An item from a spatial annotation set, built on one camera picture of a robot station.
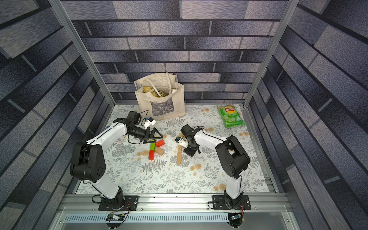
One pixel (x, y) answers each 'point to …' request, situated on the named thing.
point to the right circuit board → (235, 219)
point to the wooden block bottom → (179, 148)
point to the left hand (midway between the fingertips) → (158, 138)
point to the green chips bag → (230, 115)
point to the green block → (152, 146)
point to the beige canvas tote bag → (160, 96)
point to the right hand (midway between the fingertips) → (190, 149)
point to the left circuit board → (115, 217)
